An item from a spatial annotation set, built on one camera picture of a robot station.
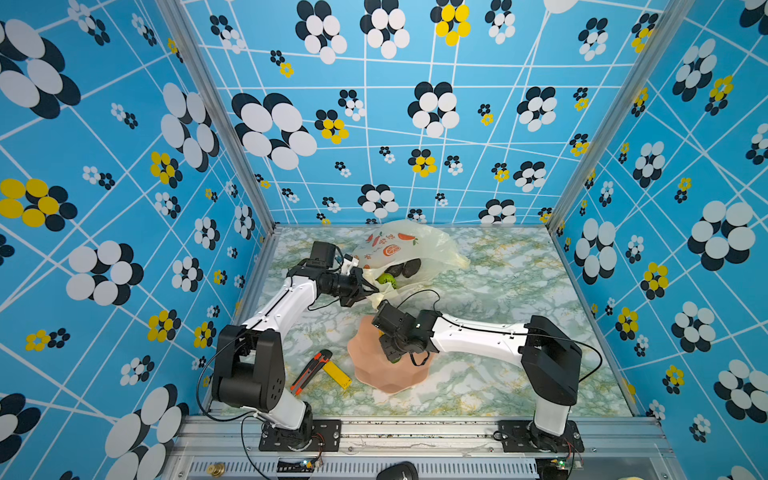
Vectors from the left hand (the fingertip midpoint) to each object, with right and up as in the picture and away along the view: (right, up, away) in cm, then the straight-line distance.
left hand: (380, 289), depth 83 cm
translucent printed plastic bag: (+3, +14, +14) cm, 20 cm away
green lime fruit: (+2, +2, +15) cm, 15 cm away
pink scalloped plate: (-2, -23, +2) cm, 23 cm away
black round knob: (+6, -40, -15) cm, 43 cm away
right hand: (+3, -16, +2) cm, 17 cm away
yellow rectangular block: (-12, -24, 0) cm, 27 cm away
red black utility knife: (-20, -24, 0) cm, 31 cm away
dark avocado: (+10, +5, +20) cm, 23 cm away
